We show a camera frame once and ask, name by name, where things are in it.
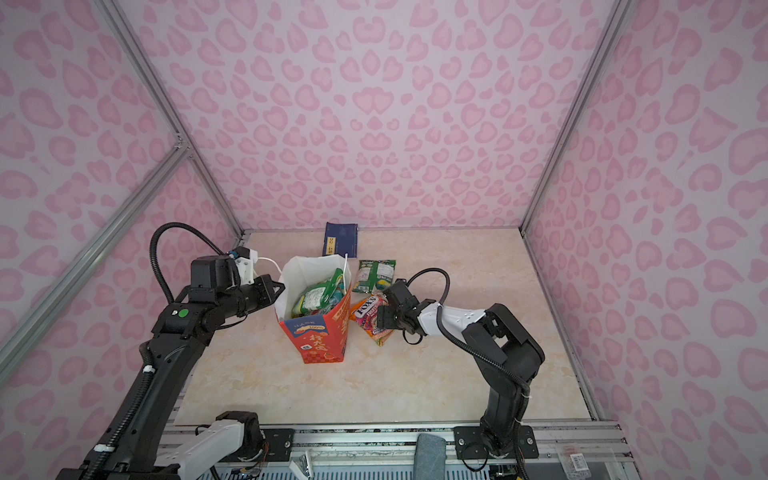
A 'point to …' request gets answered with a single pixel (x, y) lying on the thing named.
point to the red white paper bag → (318, 337)
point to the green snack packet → (314, 299)
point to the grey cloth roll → (430, 457)
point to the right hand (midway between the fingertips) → (390, 317)
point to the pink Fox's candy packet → (365, 314)
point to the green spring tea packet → (374, 276)
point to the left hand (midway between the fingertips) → (284, 280)
